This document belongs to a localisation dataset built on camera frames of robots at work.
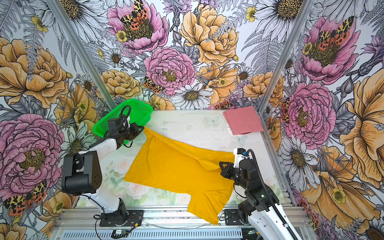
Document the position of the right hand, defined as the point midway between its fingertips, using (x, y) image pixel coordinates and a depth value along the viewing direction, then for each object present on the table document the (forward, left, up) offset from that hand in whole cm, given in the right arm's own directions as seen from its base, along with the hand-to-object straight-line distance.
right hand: (218, 168), depth 74 cm
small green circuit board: (-22, +48, -16) cm, 55 cm away
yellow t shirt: (+12, +33, -16) cm, 38 cm away
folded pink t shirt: (+41, -24, -11) cm, 49 cm away
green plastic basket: (+53, +53, -12) cm, 76 cm away
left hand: (+28, +42, -3) cm, 51 cm away
